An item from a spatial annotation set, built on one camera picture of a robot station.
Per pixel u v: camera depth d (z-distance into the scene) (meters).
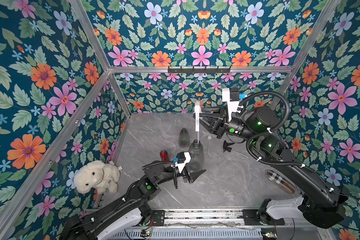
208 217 0.75
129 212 0.51
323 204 0.39
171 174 0.57
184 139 1.02
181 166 0.55
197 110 0.39
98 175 0.73
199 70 0.93
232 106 0.40
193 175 0.59
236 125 0.43
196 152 0.54
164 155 0.85
